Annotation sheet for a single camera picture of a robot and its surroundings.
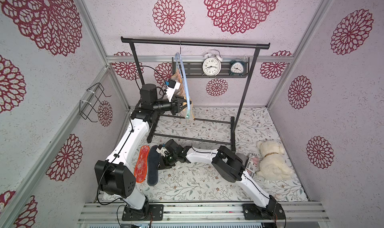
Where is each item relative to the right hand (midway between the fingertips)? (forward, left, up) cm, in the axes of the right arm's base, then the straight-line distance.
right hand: (154, 167), depth 86 cm
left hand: (+18, -21, +35) cm, 44 cm away
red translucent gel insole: (0, +8, -1) cm, 8 cm away
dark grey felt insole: (+6, +2, -1) cm, 7 cm away
